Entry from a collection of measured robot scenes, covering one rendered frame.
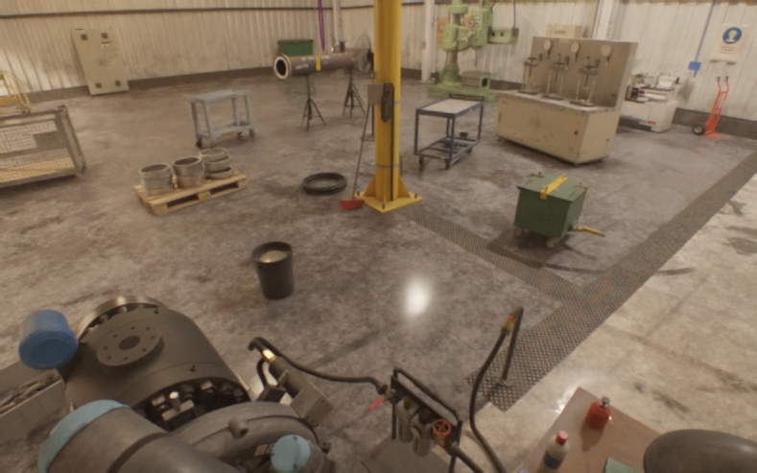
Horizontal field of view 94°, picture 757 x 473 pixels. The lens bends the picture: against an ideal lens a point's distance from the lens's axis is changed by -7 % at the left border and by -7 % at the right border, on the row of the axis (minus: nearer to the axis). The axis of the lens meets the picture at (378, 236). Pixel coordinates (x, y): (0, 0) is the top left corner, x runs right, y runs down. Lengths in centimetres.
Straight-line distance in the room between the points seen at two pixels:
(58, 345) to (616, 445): 210
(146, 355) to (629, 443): 185
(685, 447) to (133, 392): 142
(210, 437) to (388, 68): 365
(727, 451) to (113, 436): 82
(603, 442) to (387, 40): 363
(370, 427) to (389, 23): 348
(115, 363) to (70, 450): 98
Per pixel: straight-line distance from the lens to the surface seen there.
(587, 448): 184
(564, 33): 1157
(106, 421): 61
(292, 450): 107
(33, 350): 169
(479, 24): 1153
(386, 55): 416
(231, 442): 119
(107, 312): 204
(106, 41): 1633
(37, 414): 296
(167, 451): 55
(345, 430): 227
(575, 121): 633
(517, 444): 232
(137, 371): 156
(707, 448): 77
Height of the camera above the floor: 190
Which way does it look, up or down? 30 degrees down
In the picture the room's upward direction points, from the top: straight up
